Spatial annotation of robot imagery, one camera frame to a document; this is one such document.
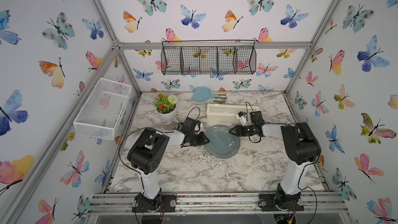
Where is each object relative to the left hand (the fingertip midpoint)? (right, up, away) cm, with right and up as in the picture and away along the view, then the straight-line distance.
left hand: (211, 140), depth 93 cm
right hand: (+13, +5, +3) cm, 15 cm away
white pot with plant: (-26, +20, 0) cm, 33 cm away
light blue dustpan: (-5, +30, +25) cm, 39 cm away
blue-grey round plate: (+7, -2, -1) cm, 7 cm away
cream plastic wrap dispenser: (+11, +16, +7) cm, 21 cm away
